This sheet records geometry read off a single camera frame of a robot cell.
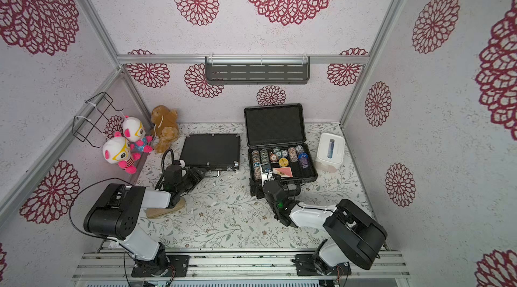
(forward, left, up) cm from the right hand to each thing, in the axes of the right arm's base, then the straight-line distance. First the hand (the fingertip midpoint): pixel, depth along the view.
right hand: (258, 175), depth 87 cm
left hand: (+5, +26, -7) cm, 28 cm away
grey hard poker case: (+30, -9, -1) cm, 32 cm away
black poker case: (+15, +23, -4) cm, 28 cm away
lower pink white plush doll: (+5, +59, +11) cm, 60 cm away
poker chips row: (+17, -17, -8) cm, 25 cm away
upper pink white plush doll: (+17, +58, +9) cm, 61 cm away
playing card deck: (+7, -12, -9) cm, 17 cm away
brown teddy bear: (+22, +46, +6) cm, 52 cm away
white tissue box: (+17, -35, -5) cm, 39 cm away
